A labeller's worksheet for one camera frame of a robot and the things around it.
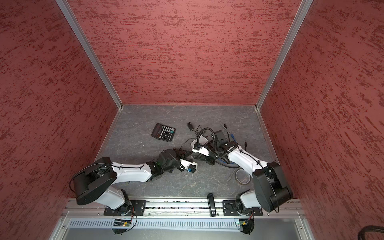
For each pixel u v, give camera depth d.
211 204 0.72
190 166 0.70
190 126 1.07
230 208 0.74
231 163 0.59
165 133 1.02
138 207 0.74
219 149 0.67
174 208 0.76
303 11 0.72
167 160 0.64
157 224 0.77
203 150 0.73
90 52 0.88
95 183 0.44
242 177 0.85
